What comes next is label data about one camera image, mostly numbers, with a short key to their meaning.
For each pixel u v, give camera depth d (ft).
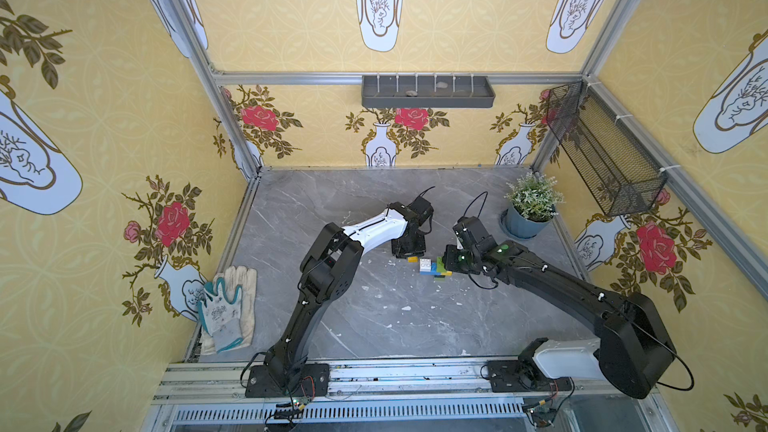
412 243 2.81
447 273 2.86
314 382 2.37
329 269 1.85
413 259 2.96
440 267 2.70
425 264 2.82
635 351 1.36
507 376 2.45
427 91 3.01
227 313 2.68
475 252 2.11
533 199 2.88
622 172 2.72
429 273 2.89
